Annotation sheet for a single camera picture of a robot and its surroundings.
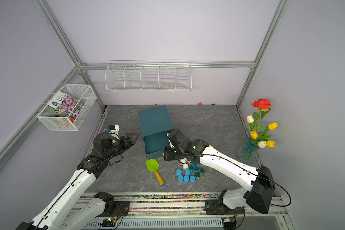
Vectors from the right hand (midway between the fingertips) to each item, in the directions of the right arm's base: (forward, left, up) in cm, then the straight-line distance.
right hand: (163, 154), depth 73 cm
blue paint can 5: (-8, -16, -16) cm, 24 cm away
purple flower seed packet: (+21, +50, +16) cm, 57 cm away
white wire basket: (+15, +58, +10) cm, 60 cm away
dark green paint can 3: (-3, -22, -17) cm, 28 cm away
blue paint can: (-3, -8, -17) cm, 19 cm away
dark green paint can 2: (-2, -19, -16) cm, 25 cm away
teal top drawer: (+7, +5, -2) cm, 9 cm away
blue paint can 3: (-8, -9, -16) cm, 20 cm away
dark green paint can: (+1, -18, -16) cm, 24 cm away
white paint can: (-6, -10, +6) cm, 13 cm away
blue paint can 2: (-3, -13, -17) cm, 22 cm away
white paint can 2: (-1, -12, -16) cm, 20 cm away
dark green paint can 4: (-5, -19, -17) cm, 26 cm away
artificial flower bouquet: (+13, -50, +7) cm, 52 cm away
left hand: (+8, +14, +3) cm, 17 cm away
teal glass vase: (+5, -48, -9) cm, 49 cm away
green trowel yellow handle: (+1, +9, -19) cm, 21 cm away
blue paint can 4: (-7, -12, -16) cm, 21 cm away
